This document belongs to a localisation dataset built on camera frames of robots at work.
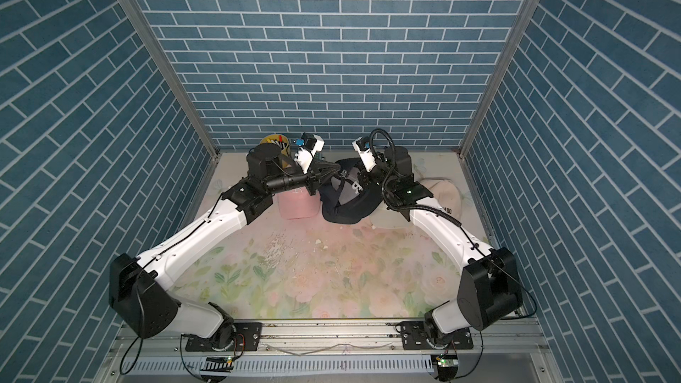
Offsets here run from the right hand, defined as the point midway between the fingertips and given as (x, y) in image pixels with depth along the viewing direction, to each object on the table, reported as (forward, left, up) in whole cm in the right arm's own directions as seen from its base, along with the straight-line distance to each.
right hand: (360, 159), depth 80 cm
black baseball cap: (-6, +4, -12) cm, 14 cm away
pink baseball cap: (-1, +23, -24) cm, 34 cm away
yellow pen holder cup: (+23, +34, -15) cm, 44 cm away
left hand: (-10, +3, +6) cm, 12 cm away
